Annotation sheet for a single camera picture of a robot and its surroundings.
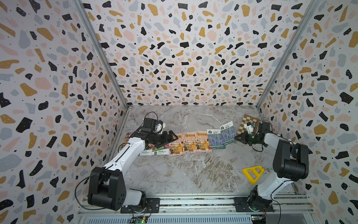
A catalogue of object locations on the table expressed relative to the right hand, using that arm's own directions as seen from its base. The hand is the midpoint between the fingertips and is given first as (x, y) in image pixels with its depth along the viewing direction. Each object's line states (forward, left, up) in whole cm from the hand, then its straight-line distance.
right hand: (237, 137), depth 94 cm
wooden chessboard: (+20, -13, -5) cm, 24 cm away
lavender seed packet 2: (+6, +5, -3) cm, 8 cm away
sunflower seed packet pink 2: (-1, +33, -6) cm, 33 cm away
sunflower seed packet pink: (-5, +41, -6) cm, 42 cm away
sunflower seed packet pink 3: (0, +23, -7) cm, 24 cm away
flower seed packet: (-8, +49, -5) cm, 50 cm away
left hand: (-9, +41, +10) cm, 43 cm away
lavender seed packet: (+2, +14, -6) cm, 15 cm away
